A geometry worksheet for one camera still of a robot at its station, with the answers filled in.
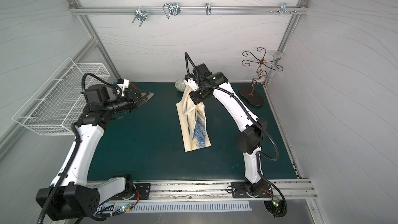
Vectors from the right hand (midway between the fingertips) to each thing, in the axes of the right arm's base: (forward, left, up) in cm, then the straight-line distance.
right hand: (194, 97), depth 80 cm
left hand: (-9, +19, +10) cm, 23 cm away
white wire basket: (-16, +59, +9) cm, 61 cm away
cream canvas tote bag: (-14, -1, -2) cm, 14 cm away
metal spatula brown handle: (+21, +36, -23) cm, 48 cm away
